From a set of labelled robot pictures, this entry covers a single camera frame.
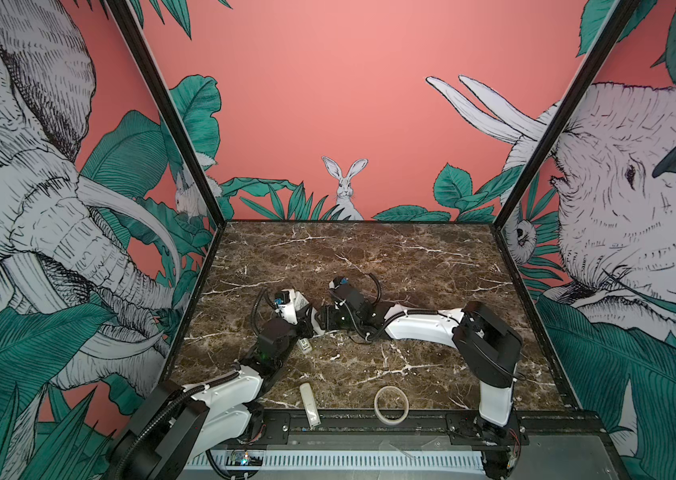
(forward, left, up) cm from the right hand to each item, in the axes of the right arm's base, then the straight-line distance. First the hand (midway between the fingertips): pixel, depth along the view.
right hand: (315, 318), depth 85 cm
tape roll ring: (-25, -20, -7) cm, 33 cm away
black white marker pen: (-6, +3, -5) cm, 9 cm away
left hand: (+3, +1, +4) cm, 5 cm away
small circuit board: (-33, +15, -7) cm, 37 cm away
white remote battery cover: (-22, 0, -5) cm, 22 cm away
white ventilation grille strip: (-33, -17, -8) cm, 38 cm away
